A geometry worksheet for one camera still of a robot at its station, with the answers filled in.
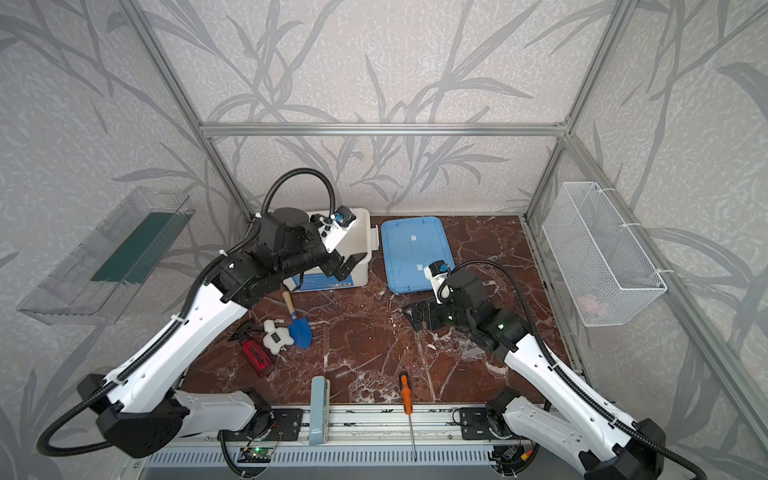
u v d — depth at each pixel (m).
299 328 0.91
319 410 0.72
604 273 0.62
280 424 0.72
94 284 0.63
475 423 0.73
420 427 0.74
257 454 0.71
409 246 1.10
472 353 0.85
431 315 0.63
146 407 0.39
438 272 0.64
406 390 0.77
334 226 0.54
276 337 0.85
